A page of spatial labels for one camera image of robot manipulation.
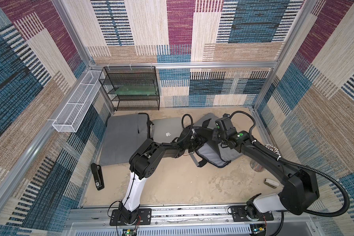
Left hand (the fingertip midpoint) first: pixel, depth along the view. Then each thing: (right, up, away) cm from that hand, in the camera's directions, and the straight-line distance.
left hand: (208, 141), depth 93 cm
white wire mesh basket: (-85, +15, -1) cm, 86 cm away
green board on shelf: (-48, +34, +8) cm, 59 cm away
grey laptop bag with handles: (+2, -7, +1) cm, 7 cm away
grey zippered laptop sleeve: (-59, +4, +16) cm, 61 cm away
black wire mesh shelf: (-51, +44, +8) cm, 68 cm away
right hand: (+4, +5, -8) cm, 10 cm away
